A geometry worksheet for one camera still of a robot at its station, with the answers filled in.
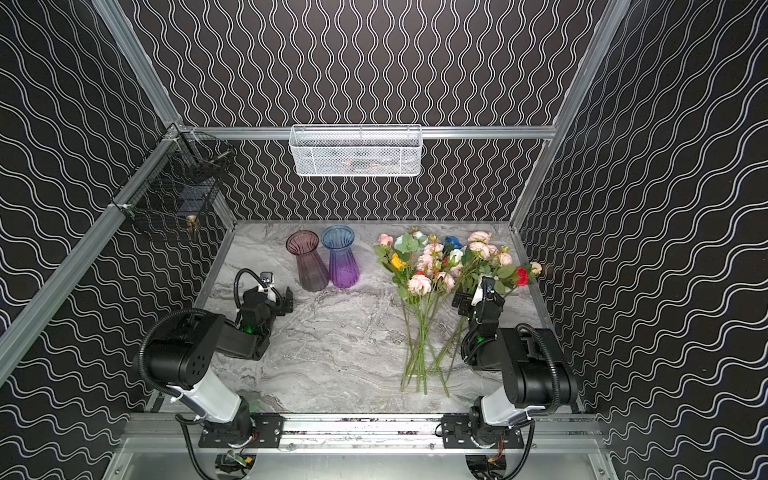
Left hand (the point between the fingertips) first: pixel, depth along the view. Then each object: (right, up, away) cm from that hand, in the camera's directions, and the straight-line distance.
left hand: (280, 285), depth 94 cm
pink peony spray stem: (+49, +6, +9) cm, 50 cm away
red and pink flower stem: (+44, 0, -1) cm, 44 cm away
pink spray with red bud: (+68, +8, +10) cm, 69 cm away
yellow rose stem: (+38, +2, +6) cm, 38 cm away
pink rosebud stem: (+33, +15, +16) cm, 40 cm away
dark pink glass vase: (+11, +4, -1) cm, 12 cm away
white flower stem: (+40, +13, +10) cm, 43 cm away
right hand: (+62, 0, -3) cm, 62 cm away
